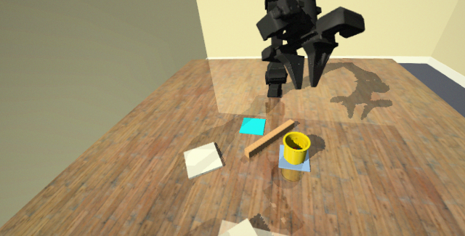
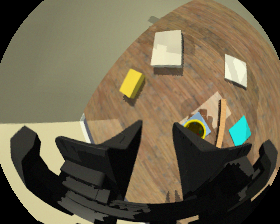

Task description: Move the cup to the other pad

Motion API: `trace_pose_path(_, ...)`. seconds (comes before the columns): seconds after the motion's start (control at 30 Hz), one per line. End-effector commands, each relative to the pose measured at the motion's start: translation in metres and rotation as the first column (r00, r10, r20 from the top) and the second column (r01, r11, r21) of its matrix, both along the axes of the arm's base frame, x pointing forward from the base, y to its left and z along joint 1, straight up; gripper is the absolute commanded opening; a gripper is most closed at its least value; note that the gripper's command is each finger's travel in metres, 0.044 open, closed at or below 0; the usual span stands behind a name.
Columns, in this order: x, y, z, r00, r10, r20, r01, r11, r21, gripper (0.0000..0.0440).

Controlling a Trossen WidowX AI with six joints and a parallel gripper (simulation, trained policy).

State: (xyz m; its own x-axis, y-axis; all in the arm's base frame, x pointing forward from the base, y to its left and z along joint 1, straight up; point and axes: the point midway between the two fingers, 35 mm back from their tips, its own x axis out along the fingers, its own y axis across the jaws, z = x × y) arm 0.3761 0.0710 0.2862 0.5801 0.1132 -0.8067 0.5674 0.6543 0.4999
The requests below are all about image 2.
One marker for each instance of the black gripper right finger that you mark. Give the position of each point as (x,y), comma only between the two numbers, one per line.
(198,160)

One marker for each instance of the yellow rectangular block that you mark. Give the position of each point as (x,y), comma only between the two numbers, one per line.
(131,83)

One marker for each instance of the tan rectangular bar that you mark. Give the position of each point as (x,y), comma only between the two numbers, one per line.
(221,124)

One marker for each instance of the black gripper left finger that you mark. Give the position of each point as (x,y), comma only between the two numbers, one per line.
(115,157)

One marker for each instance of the cream flat square pad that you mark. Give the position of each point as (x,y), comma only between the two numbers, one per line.
(235,70)

